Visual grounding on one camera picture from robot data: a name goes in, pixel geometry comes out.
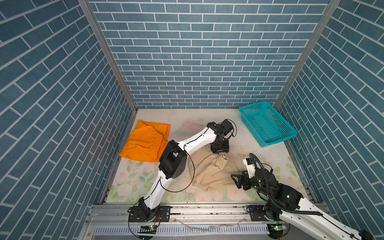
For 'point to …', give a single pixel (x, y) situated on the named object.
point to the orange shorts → (147, 142)
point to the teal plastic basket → (266, 124)
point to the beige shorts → (210, 170)
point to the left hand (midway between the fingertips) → (226, 152)
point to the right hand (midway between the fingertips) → (235, 173)
